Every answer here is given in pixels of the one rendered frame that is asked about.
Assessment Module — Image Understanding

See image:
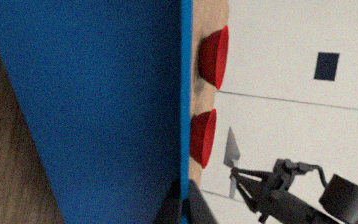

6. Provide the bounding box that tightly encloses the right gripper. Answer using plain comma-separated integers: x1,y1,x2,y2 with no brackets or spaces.
229,161,315,224

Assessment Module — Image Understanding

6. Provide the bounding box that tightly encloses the grey metal scoop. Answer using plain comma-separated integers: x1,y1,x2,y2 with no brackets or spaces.
223,126,241,198

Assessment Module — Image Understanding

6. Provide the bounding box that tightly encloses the red bowl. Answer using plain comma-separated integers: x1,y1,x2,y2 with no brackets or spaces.
189,109,217,169
198,25,229,90

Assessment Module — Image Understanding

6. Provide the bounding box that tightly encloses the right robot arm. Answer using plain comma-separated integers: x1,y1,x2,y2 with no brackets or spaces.
272,158,358,224

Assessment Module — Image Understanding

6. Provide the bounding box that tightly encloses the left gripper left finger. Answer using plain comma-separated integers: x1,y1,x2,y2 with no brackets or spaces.
152,179,182,224

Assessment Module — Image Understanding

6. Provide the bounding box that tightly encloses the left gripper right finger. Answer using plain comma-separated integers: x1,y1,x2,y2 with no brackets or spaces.
187,179,219,224

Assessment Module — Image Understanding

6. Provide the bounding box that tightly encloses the blue box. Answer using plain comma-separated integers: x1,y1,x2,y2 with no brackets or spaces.
0,0,193,224

